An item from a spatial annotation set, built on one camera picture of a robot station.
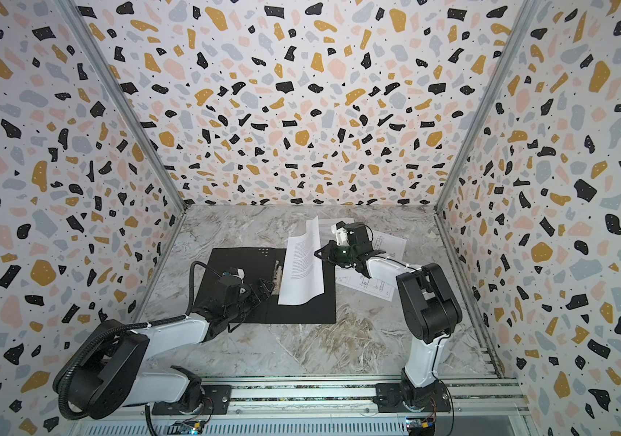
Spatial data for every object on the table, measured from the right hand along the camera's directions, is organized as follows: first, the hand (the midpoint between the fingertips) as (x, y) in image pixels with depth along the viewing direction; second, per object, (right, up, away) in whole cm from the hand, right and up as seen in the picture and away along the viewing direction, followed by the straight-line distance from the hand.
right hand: (310, 249), depth 90 cm
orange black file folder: (-20, -7, +11) cm, 23 cm away
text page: (-3, -10, +9) cm, 14 cm away
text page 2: (+5, +5, +5) cm, 9 cm away
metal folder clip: (-12, -11, +7) cm, 18 cm away
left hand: (-14, -13, -1) cm, 18 cm away
